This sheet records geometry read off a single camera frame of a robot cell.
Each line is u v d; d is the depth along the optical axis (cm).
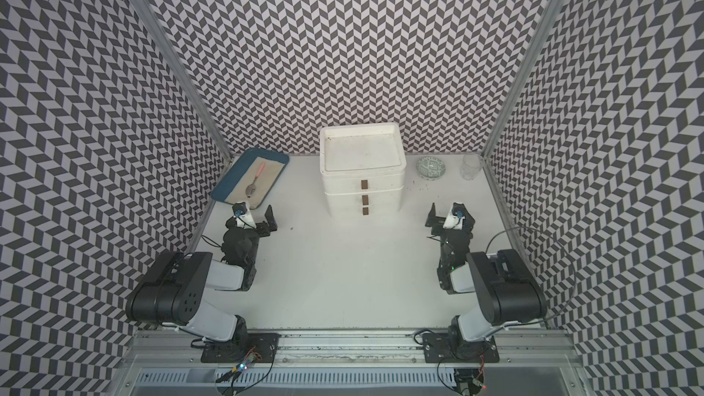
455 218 74
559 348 76
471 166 110
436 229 80
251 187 106
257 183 108
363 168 83
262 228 81
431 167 112
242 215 75
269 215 86
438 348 73
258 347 72
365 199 89
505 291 45
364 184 84
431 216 81
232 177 111
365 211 95
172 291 45
